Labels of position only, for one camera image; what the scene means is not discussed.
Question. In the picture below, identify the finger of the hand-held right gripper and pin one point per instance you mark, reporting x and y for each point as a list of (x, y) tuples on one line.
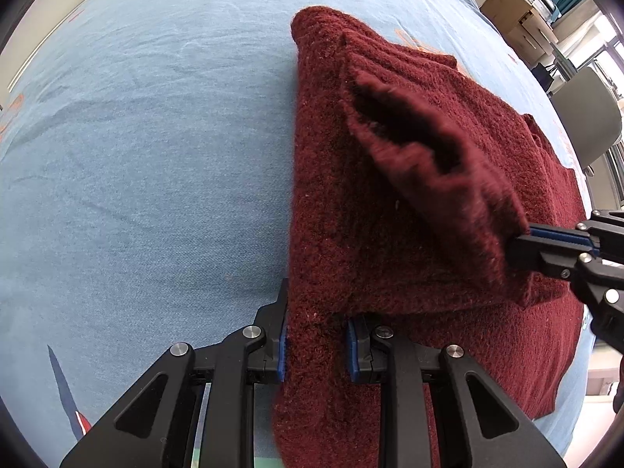
[(555, 234), (536, 256)]

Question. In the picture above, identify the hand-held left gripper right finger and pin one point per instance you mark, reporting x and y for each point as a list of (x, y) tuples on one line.
[(352, 351)]

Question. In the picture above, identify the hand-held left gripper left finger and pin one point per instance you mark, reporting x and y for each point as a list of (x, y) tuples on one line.
[(280, 351)]

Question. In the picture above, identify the dark red knit sweater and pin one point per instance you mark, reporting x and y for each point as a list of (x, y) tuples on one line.
[(380, 204)]

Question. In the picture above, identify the grey chair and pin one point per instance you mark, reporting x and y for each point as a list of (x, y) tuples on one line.
[(585, 117)]

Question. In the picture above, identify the black bag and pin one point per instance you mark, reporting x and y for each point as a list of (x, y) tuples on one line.
[(546, 75)]

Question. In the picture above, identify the window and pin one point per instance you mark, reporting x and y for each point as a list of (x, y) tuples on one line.
[(607, 53)]

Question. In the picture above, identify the wooden drawer cabinet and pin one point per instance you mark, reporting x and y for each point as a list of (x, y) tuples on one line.
[(516, 19)]

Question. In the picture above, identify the blue dinosaur print bedspread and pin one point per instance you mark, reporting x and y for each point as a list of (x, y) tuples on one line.
[(146, 156)]

